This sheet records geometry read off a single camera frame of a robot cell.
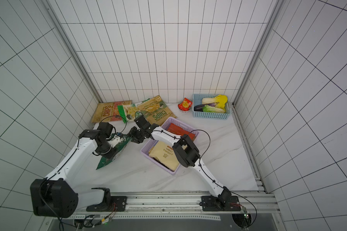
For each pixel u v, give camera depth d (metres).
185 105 1.13
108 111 1.14
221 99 1.11
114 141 0.74
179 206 0.73
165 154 0.86
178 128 0.98
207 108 1.07
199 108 1.11
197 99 1.20
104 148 0.66
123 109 1.13
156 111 1.13
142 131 0.77
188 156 0.61
